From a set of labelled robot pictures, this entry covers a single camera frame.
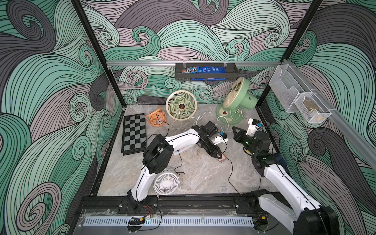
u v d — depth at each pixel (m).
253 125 0.69
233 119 1.07
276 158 0.76
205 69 0.92
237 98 0.86
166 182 0.72
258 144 0.60
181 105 1.02
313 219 0.39
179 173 0.85
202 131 0.71
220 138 0.78
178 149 0.92
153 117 1.04
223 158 0.82
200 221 0.70
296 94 0.71
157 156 0.52
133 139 0.95
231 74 0.93
